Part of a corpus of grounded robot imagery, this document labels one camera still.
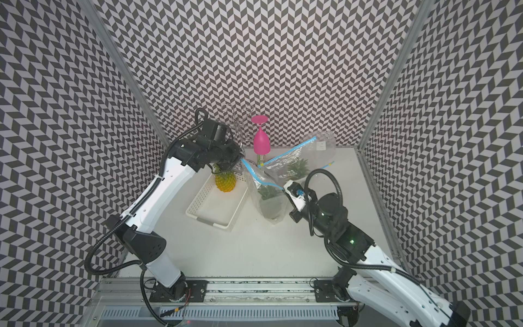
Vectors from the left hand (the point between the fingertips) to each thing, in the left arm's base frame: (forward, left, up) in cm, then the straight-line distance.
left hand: (245, 156), depth 74 cm
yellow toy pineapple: (+3, +11, -20) cm, 23 cm away
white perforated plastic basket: (-3, +17, -33) cm, 37 cm away
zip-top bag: (+6, -29, -4) cm, 29 cm away
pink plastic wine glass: (+17, -5, -8) cm, 19 cm away
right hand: (-14, -15, -3) cm, 21 cm away
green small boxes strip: (+20, -3, -24) cm, 32 cm away
